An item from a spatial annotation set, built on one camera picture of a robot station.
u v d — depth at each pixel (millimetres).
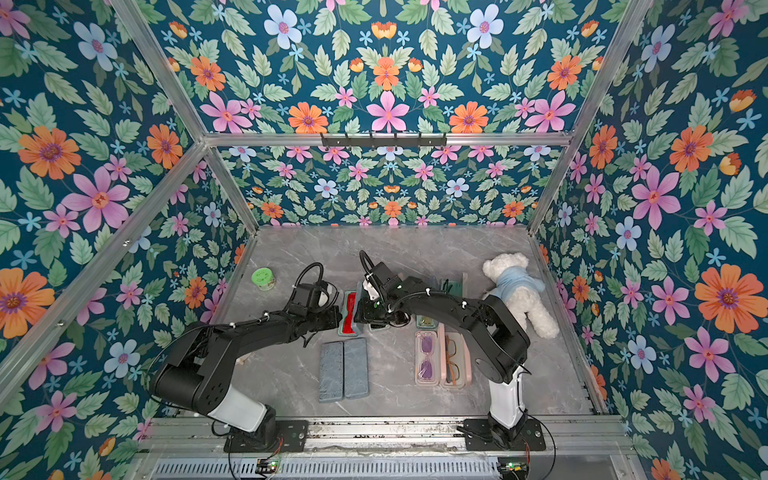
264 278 991
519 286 909
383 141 920
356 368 819
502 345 498
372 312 771
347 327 911
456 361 848
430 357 853
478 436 719
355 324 858
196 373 452
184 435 752
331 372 819
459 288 929
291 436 735
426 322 915
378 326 923
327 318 839
